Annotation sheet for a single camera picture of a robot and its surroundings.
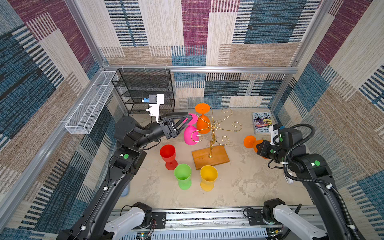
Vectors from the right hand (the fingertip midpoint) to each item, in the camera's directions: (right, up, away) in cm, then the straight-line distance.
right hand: (257, 149), depth 69 cm
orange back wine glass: (-23, +12, +12) cm, 29 cm away
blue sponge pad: (-65, -25, +13) cm, 71 cm away
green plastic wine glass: (-34, -14, +9) cm, 38 cm away
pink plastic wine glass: (-30, +7, +6) cm, 31 cm away
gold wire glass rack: (-19, +10, +2) cm, 21 cm away
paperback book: (+21, +14, +41) cm, 48 cm away
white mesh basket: (-81, +14, +3) cm, 82 cm away
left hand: (-30, +14, -19) cm, 38 cm away
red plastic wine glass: (-43, -4, +14) cm, 45 cm away
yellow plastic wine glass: (-21, -15, +10) cm, 28 cm away
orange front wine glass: (+2, +2, +13) cm, 14 cm away
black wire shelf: (-67, +39, +36) cm, 86 cm away
